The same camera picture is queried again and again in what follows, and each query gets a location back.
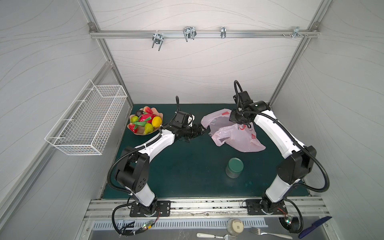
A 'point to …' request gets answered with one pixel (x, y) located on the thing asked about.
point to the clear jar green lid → (235, 166)
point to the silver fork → (258, 231)
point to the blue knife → (314, 225)
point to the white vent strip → (103, 224)
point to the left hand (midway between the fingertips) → (205, 130)
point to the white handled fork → (228, 237)
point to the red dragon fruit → (145, 118)
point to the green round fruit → (134, 118)
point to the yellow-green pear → (148, 128)
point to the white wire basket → (84, 124)
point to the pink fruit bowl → (139, 130)
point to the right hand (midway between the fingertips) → (236, 114)
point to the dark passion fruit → (138, 112)
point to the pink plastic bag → (225, 132)
